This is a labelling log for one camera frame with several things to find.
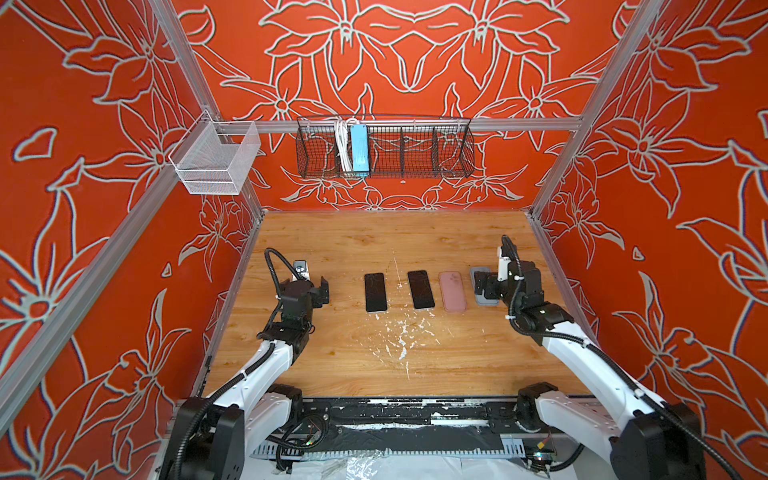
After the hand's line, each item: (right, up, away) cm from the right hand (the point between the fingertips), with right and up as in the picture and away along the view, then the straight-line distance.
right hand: (488, 269), depth 83 cm
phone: (-17, -8, +16) cm, 25 cm away
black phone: (-32, -9, +12) cm, 36 cm away
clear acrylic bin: (-84, +35, +10) cm, 92 cm away
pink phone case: (-6, -9, +15) cm, 19 cm away
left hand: (-53, -3, +2) cm, 53 cm away
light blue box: (-37, +36, +6) cm, 52 cm away
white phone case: (-5, -7, -8) cm, 11 cm away
